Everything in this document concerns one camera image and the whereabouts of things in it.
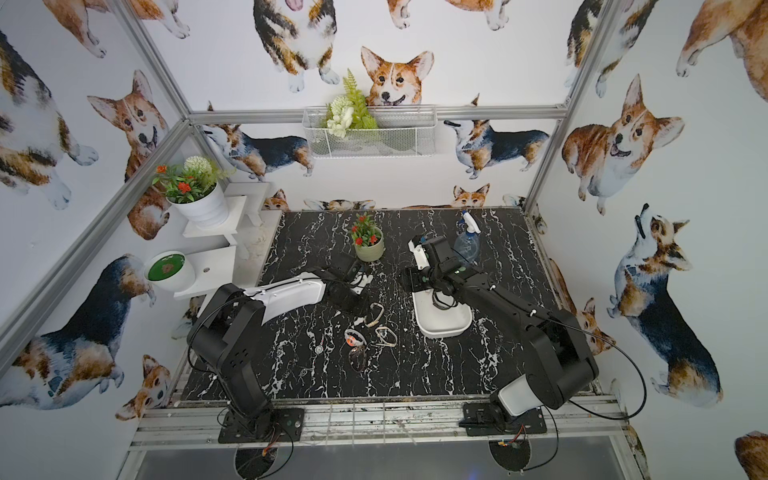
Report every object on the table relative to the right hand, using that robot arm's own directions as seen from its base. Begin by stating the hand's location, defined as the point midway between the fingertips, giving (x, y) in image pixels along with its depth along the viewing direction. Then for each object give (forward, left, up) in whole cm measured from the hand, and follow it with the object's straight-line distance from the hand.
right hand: (404, 274), depth 86 cm
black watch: (-19, +14, -15) cm, 27 cm away
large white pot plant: (+11, +53, +23) cm, 59 cm away
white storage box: (-6, -10, -14) cm, 18 cm away
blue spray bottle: (+14, -21, -5) cm, 26 cm away
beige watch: (-9, +10, -13) cm, 19 cm away
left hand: (-3, +11, -11) cm, 16 cm away
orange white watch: (-14, +15, -12) cm, 23 cm away
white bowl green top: (-4, +60, +10) cm, 61 cm away
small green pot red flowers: (+16, +12, -2) cm, 20 cm away
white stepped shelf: (+27, +58, -12) cm, 65 cm away
